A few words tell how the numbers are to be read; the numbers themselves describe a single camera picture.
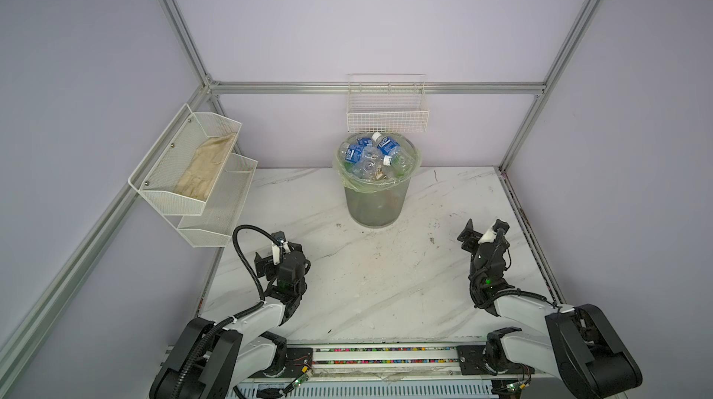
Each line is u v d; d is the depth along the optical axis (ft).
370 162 2.45
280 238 2.40
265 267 2.46
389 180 2.59
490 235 2.44
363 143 2.90
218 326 1.48
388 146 2.75
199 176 2.52
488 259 2.17
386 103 3.12
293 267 2.17
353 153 2.69
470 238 2.55
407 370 2.40
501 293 2.01
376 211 3.13
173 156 2.39
